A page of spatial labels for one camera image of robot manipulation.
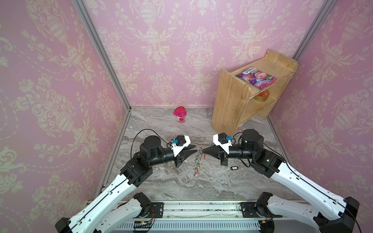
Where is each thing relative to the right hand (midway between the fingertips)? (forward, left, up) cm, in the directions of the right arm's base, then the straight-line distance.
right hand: (205, 149), depth 61 cm
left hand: (0, +4, 0) cm, 4 cm away
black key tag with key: (+4, -20, -33) cm, 39 cm away
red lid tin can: (+40, -42, -8) cm, 59 cm away
